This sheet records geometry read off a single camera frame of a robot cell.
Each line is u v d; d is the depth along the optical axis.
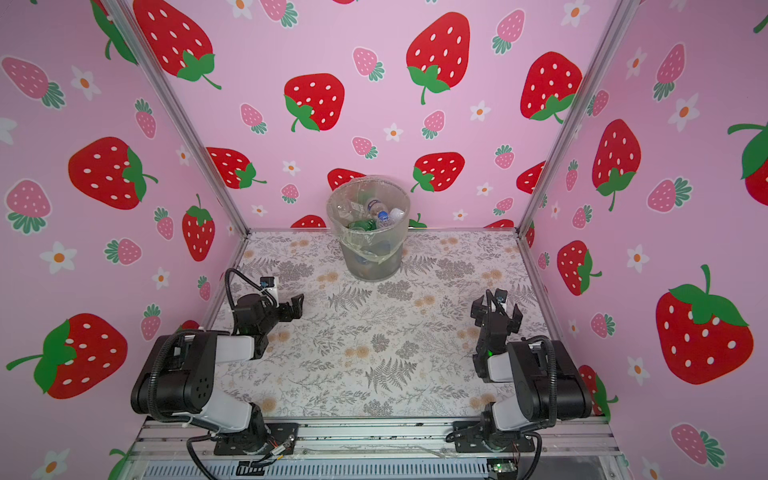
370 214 0.96
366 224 1.04
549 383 0.41
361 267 1.01
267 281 0.82
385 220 0.89
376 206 0.96
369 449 0.73
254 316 0.73
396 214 0.93
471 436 0.73
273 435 0.74
